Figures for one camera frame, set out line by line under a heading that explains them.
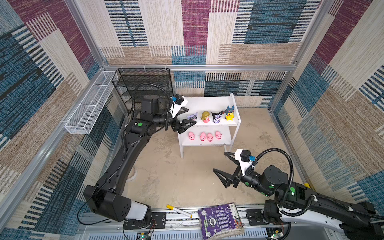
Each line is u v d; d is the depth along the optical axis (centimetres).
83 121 92
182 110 69
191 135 84
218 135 83
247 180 53
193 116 65
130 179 87
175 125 61
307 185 87
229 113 67
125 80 100
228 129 89
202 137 83
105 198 38
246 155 48
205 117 68
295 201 47
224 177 52
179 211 76
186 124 60
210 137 83
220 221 71
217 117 66
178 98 56
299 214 46
